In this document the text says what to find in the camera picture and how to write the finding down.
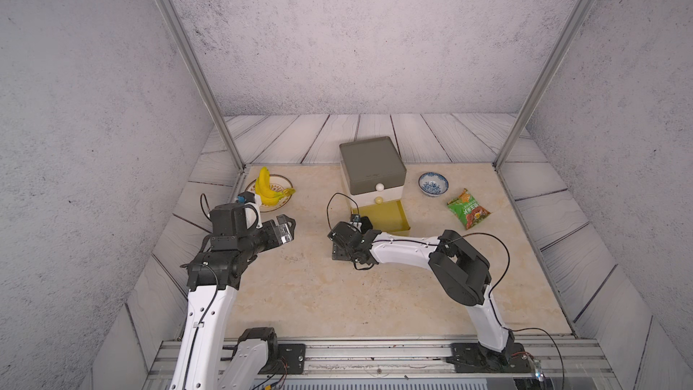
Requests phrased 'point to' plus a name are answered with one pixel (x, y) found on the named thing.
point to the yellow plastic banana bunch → (269, 196)
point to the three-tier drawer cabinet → (374, 175)
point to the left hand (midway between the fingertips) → (285, 224)
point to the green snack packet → (467, 209)
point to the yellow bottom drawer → (389, 217)
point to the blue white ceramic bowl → (432, 183)
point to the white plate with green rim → (278, 183)
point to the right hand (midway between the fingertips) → (343, 251)
